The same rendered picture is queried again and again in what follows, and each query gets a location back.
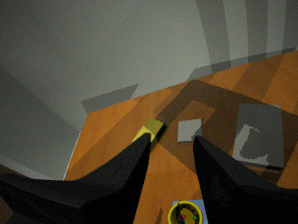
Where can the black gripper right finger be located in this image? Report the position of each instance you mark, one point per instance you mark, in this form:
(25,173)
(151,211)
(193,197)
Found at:
(233,194)

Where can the olive-yellow rectangular block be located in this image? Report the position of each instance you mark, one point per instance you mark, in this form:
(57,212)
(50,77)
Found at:
(155,128)

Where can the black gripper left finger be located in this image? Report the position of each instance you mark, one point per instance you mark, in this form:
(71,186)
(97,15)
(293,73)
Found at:
(108,195)

